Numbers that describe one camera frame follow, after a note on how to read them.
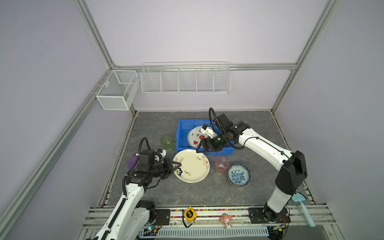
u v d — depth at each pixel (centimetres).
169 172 68
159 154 67
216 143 69
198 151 74
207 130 75
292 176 44
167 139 94
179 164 77
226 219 71
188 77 98
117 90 99
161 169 67
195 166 76
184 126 108
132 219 57
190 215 72
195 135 102
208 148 68
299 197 77
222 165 91
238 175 80
